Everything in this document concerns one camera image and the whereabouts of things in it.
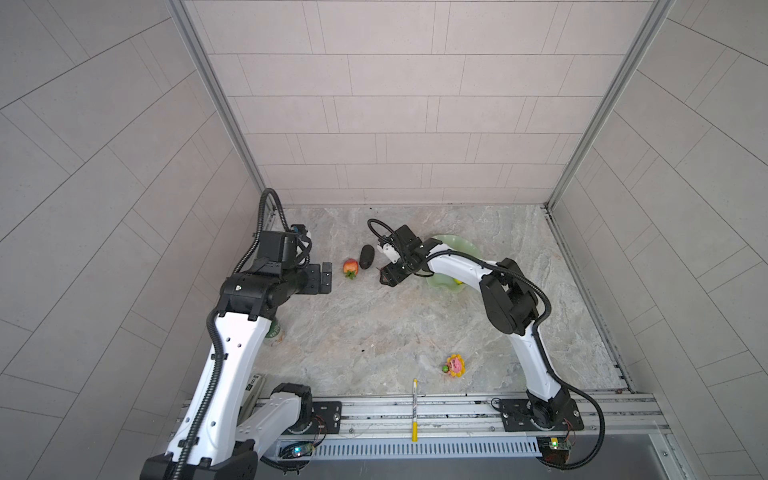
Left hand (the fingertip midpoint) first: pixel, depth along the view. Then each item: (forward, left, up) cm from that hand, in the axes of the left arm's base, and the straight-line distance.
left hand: (320, 268), depth 70 cm
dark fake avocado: (+18, -8, -22) cm, 30 cm away
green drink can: (-10, +14, -18) cm, 24 cm away
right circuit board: (-33, -55, -24) cm, 69 cm away
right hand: (+13, -16, -24) cm, 31 cm away
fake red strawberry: (+13, -3, -21) cm, 24 cm away
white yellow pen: (-29, -23, -23) cm, 44 cm away
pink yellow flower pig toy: (-16, -33, -20) cm, 42 cm away
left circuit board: (-34, +4, -21) cm, 40 cm away
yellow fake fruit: (-6, -31, +5) cm, 32 cm away
